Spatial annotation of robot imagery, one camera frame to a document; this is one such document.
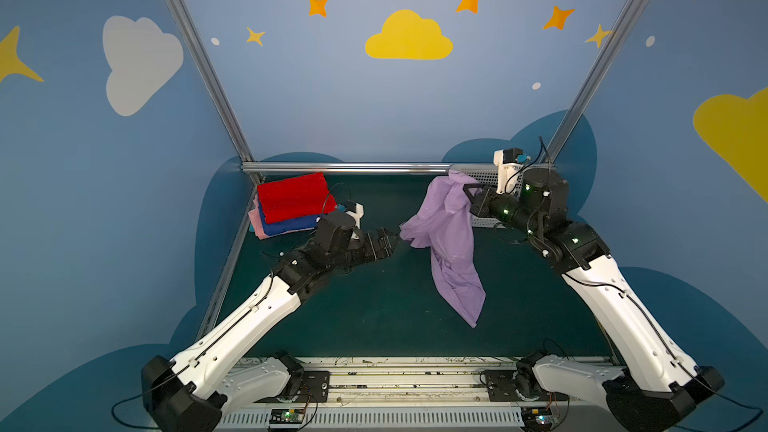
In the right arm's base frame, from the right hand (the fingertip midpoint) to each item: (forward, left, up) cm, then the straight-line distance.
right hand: (468, 184), depth 67 cm
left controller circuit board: (-43, +41, -38) cm, 70 cm away
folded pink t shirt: (+12, +66, -34) cm, 75 cm away
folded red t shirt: (+22, +54, -34) cm, 67 cm away
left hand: (-9, +18, -12) cm, 23 cm away
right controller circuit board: (-40, -20, -40) cm, 60 cm away
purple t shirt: (+2, +2, -18) cm, 18 cm away
